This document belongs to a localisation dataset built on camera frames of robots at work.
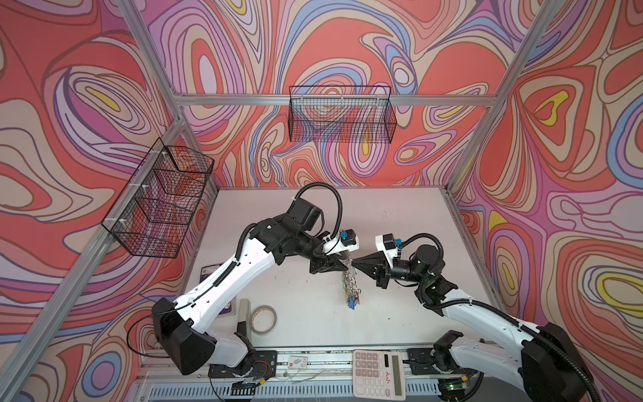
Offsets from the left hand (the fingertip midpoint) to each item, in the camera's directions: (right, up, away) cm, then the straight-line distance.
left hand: (348, 261), depth 67 cm
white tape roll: (-27, -23, +15) cm, 38 cm away
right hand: (+2, -3, +3) cm, 5 cm away
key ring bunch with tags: (+2, -13, +14) cm, 19 cm away
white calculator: (+9, -33, +3) cm, 34 cm away
